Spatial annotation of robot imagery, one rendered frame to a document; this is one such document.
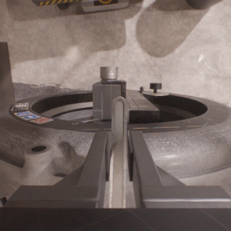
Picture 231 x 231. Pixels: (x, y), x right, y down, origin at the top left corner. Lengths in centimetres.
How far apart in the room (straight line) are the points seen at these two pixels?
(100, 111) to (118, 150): 22
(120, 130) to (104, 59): 103
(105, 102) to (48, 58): 89
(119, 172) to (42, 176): 12
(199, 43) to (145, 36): 37
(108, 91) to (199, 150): 21
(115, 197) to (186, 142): 14
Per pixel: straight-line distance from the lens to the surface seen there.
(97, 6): 109
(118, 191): 19
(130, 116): 35
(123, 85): 37
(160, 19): 126
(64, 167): 26
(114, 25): 120
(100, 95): 37
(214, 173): 29
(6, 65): 131
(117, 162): 17
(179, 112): 71
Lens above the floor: 116
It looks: 75 degrees down
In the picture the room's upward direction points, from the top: 165 degrees clockwise
